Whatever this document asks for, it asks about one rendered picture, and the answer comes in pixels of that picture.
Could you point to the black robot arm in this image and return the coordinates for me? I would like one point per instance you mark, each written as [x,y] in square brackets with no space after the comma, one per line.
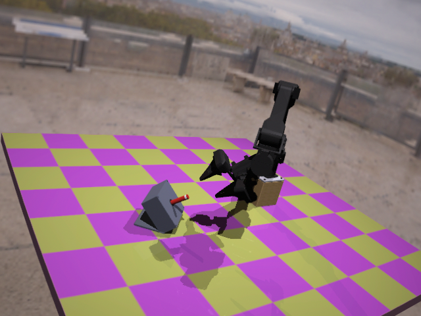
[271,144]

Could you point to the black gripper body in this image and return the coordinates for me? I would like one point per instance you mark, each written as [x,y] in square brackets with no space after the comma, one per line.
[223,164]

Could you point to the dark grey sloped panel with hole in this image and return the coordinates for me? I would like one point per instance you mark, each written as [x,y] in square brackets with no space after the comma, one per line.
[158,213]

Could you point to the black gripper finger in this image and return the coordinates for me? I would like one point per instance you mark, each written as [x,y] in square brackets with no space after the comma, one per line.
[228,191]
[210,171]

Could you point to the red cylindrical peg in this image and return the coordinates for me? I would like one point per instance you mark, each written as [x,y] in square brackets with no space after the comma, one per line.
[180,199]

